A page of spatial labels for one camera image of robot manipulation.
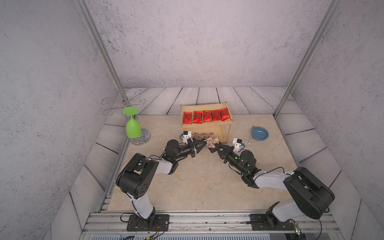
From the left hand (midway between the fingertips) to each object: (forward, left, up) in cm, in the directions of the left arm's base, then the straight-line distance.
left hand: (208, 145), depth 79 cm
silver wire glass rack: (+23, +43, -23) cm, 54 cm away
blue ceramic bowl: (+22, -39, -18) cm, 49 cm away
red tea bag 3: (+18, -1, +3) cm, 19 cm away
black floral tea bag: (+19, +5, -17) cm, 26 cm away
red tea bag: (+18, +11, +3) cm, 21 cm away
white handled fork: (+16, -31, -19) cm, 40 cm away
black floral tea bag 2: (+21, -3, -18) cm, 28 cm away
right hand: (0, -3, 0) cm, 4 cm away
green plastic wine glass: (+10, +40, +3) cm, 42 cm away
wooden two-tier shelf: (+18, -5, +2) cm, 19 cm away
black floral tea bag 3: (+2, -3, -1) cm, 3 cm away
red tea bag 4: (+19, -7, +3) cm, 21 cm away
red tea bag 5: (+19, -12, +4) cm, 22 cm away
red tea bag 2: (+18, +5, +3) cm, 19 cm away
